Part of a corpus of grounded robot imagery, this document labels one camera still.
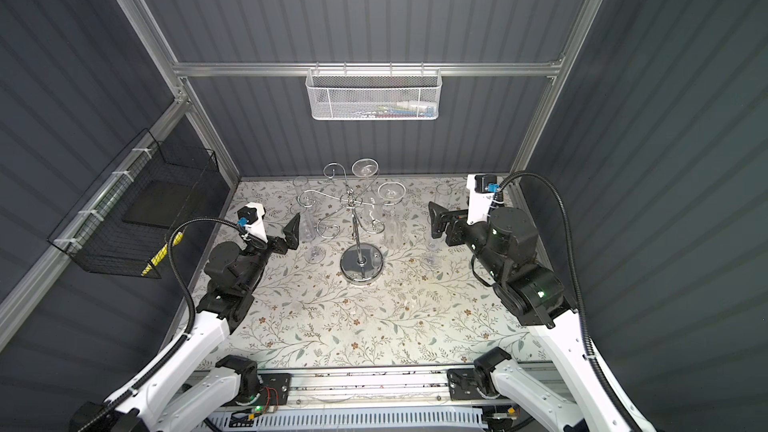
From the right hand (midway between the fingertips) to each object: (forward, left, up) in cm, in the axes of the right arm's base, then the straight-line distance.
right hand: (453, 204), depth 62 cm
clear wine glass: (+18, +20, -5) cm, 27 cm away
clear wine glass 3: (+45, +52, -39) cm, 79 cm away
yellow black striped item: (-7, +67, -10) cm, 68 cm away
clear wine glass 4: (+11, +41, -38) cm, 56 cm away
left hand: (+6, +41, -10) cm, 43 cm away
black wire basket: (+2, +76, -6) cm, 76 cm away
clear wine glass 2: (+10, +13, -7) cm, 18 cm away
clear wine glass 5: (+8, +1, -37) cm, 38 cm away
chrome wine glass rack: (+6, +24, -36) cm, 43 cm away
